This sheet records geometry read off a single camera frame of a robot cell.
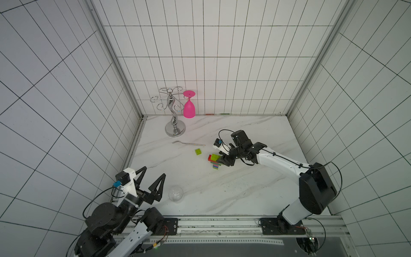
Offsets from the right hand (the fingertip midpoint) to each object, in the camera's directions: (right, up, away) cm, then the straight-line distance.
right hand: (220, 151), depth 87 cm
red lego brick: (-6, -3, -1) cm, 7 cm away
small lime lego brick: (-13, -2, +12) cm, 17 cm away
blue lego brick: (-2, -9, +4) cm, 11 cm away
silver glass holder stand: (-30, +13, +24) cm, 40 cm away
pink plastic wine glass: (-19, +25, +12) cm, 34 cm away
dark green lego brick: (-3, -7, 0) cm, 7 cm away
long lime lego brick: (-3, -3, -2) cm, 4 cm away
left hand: (-27, -4, -27) cm, 39 cm away
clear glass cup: (-23, -21, -5) cm, 32 cm away
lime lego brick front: (-2, -10, +5) cm, 12 cm away
